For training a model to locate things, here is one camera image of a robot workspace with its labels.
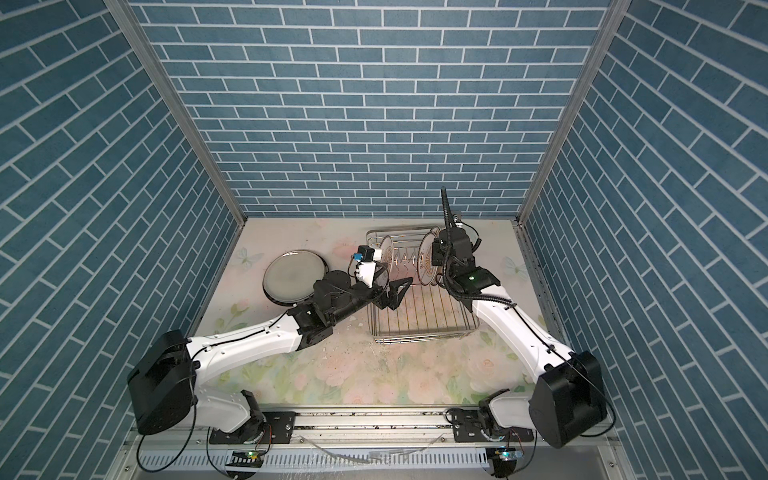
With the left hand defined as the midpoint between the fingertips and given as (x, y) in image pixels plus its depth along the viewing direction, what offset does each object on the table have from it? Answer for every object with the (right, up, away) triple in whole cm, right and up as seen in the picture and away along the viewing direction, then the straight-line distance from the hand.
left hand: (401, 274), depth 73 cm
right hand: (+12, +10, +9) cm, 18 cm away
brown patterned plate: (+9, -2, +23) cm, 25 cm away
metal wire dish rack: (+9, -14, +21) cm, 27 cm away
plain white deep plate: (-37, -3, +26) cm, 46 cm away
